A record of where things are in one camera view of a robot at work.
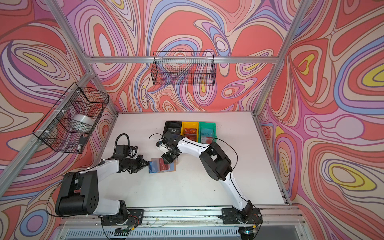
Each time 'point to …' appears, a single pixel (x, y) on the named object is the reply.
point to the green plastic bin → (207, 132)
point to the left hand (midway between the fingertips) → (150, 161)
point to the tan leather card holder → (164, 167)
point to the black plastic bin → (174, 128)
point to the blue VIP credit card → (153, 167)
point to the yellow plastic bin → (192, 125)
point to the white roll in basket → (81, 123)
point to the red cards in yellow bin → (191, 133)
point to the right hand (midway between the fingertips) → (168, 164)
